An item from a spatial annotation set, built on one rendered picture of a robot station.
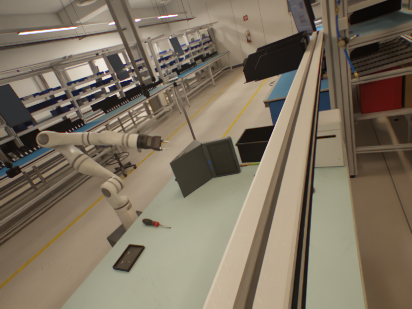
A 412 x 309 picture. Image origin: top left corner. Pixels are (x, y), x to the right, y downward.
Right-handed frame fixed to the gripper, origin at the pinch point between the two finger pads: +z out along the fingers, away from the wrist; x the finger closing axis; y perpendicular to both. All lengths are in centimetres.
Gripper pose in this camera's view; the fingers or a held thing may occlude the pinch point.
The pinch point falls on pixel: (173, 146)
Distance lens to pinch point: 127.6
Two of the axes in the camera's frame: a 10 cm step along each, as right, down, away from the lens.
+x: 1.2, -9.6, 2.4
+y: -0.4, -2.4, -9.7
